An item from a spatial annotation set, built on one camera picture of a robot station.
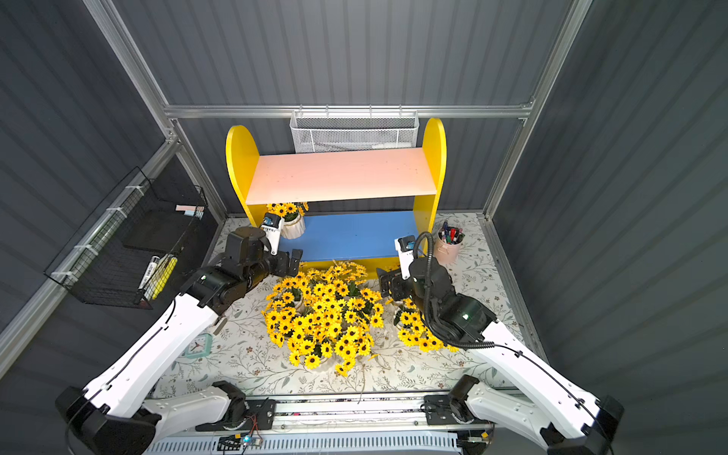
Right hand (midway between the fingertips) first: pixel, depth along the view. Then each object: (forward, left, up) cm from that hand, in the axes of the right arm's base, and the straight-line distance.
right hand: (398, 265), depth 70 cm
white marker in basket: (0, +62, 0) cm, 62 cm away
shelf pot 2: (-14, +11, -15) cm, 24 cm away
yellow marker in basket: (-3, +58, -1) cm, 58 cm away
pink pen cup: (+21, -19, -17) cm, 33 cm away
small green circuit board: (-34, +42, -31) cm, 62 cm away
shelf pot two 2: (-9, +31, -14) cm, 35 cm away
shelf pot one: (-15, +23, -14) cm, 31 cm away
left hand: (+5, +30, +1) cm, 30 cm away
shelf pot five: (0, +31, -16) cm, 35 cm away
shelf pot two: (-7, +21, -13) cm, 25 cm away
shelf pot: (-4, +9, -17) cm, 20 cm away
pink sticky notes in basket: (+20, +62, -1) cm, 65 cm away
